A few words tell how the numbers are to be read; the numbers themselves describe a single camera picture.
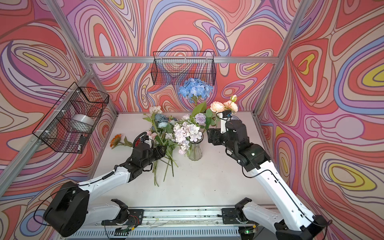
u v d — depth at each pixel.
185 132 0.71
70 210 0.41
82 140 0.73
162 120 1.02
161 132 0.98
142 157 0.66
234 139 0.47
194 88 0.67
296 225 0.36
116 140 0.97
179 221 0.73
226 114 0.57
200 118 0.73
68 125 0.74
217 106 0.68
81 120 0.73
